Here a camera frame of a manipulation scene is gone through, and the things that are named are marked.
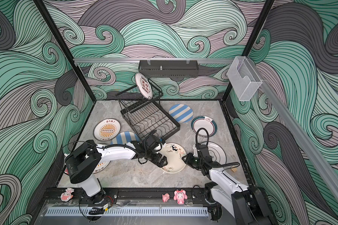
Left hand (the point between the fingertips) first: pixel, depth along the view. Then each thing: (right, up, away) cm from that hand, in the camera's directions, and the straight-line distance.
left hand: (163, 160), depth 84 cm
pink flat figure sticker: (-50, -14, -13) cm, 53 cm away
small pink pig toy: (+1, -15, -13) cm, 20 cm away
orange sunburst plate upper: (-42, +17, +16) cm, 48 cm away
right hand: (+13, 0, +2) cm, 13 cm away
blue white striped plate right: (+15, +29, +27) cm, 42 cm away
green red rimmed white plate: (+31, +22, +20) cm, 43 cm away
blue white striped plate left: (-27, +11, +13) cm, 32 cm away
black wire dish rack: (-13, +26, +23) cm, 37 cm away
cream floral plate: (+7, +2, +5) cm, 9 cm away
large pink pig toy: (+9, -14, -13) cm, 21 cm away
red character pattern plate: (-13, +47, +8) cm, 50 cm away
